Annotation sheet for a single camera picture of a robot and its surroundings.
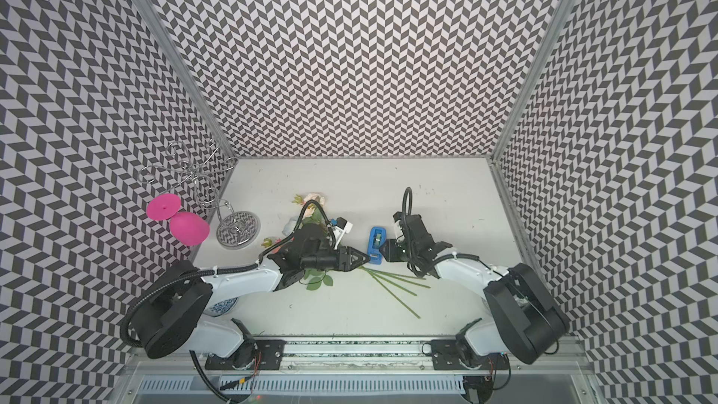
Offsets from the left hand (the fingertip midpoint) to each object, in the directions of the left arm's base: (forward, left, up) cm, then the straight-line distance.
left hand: (365, 262), depth 79 cm
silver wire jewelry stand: (+41, +63, -1) cm, 75 cm away
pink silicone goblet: (+5, +48, +11) cm, 49 cm away
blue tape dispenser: (+11, -3, -5) cm, 12 cm away
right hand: (+6, -6, -6) cm, 10 cm away
